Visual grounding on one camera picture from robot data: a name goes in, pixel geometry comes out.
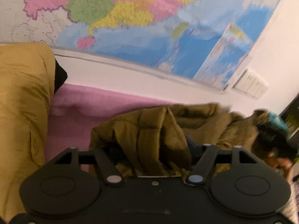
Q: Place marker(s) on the colourful wall map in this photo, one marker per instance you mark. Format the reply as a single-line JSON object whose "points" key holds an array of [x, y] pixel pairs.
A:
{"points": [[203, 40]]}

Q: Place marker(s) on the dark brown puffer jacket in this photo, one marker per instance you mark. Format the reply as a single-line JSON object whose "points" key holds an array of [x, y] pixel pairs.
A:
{"points": [[157, 141]]}

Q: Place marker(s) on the pink bed sheet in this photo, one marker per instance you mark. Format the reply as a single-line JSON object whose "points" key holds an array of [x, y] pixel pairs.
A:
{"points": [[75, 110]]}

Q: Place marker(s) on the white wall socket panel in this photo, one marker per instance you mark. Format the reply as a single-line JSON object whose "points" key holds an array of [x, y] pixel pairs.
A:
{"points": [[251, 84]]}

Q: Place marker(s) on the black garment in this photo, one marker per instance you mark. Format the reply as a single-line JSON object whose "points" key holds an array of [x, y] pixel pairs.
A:
{"points": [[60, 76]]}

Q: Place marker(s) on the mustard yellow puffer jacket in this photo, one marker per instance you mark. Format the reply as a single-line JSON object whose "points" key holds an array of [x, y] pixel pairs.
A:
{"points": [[27, 87]]}

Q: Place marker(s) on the teal plastic storage basket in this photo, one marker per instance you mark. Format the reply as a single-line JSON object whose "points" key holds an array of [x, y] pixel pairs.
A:
{"points": [[277, 121]]}

